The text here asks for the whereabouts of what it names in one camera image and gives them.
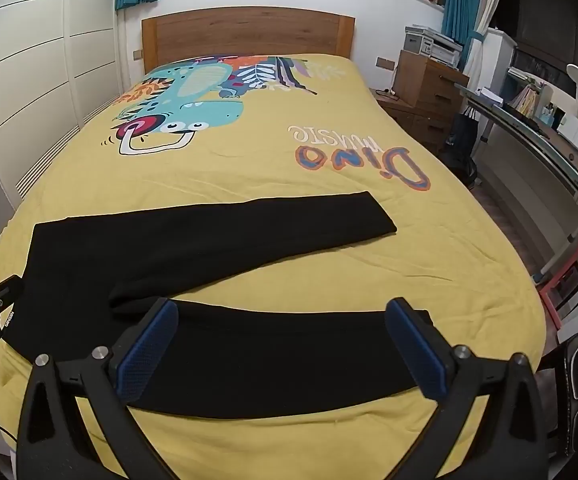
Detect black bag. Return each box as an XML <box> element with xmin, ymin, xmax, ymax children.
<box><xmin>444</xmin><ymin>107</ymin><xmax>480</xmax><ymax>186</ymax></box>

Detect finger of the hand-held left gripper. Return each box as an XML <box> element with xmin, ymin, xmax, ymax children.
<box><xmin>0</xmin><ymin>275</ymin><xmax>25</xmax><ymax>334</ymax></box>

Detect white wardrobe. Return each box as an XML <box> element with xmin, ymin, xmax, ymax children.
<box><xmin>0</xmin><ymin>0</ymin><xmax>120</xmax><ymax>261</ymax></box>

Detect white shelf with items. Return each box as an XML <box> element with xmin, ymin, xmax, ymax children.
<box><xmin>456</xmin><ymin>82</ymin><xmax>578</xmax><ymax>281</ymax></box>

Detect wooden headboard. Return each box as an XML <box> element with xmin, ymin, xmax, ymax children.
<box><xmin>142</xmin><ymin>10</ymin><xmax>356</xmax><ymax>75</ymax></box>

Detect white printer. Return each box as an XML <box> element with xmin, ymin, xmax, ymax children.
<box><xmin>403</xmin><ymin>26</ymin><xmax>464</xmax><ymax>68</ymax></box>

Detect wooden dresser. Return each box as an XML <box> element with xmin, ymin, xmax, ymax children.
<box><xmin>393</xmin><ymin>50</ymin><xmax>470</xmax><ymax>113</ymax></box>

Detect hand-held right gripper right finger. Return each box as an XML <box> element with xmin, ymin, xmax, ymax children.
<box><xmin>388</xmin><ymin>298</ymin><xmax>558</xmax><ymax>480</ymax></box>

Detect stack of desk books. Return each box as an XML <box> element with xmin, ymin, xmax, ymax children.
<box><xmin>511</xmin><ymin>82</ymin><xmax>544</xmax><ymax>116</ymax></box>

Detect yellow printed blanket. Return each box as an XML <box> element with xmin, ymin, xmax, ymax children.
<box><xmin>0</xmin><ymin>54</ymin><xmax>544</xmax><ymax>480</ymax></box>

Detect wooden nightstand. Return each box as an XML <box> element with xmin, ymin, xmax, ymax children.
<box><xmin>376</xmin><ymin>87</ymin><xmax>452</xmax><ymax>156</ymax></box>

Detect red chair frame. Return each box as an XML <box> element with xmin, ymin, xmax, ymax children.
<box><xmin>534</xmin><ymin>240</ymin><xmax>578</xmax><ymax>322</ymax></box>

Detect black pants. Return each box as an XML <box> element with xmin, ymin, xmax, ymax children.
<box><xmin>12</xmin><ymin>191</ymin><xmax>437</xmax><ymax>420</ymax></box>

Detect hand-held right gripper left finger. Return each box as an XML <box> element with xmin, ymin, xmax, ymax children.
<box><xmin>16</xmin><ymin>298</ymin><xmax>180</xmax><ymax>480</ymax></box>

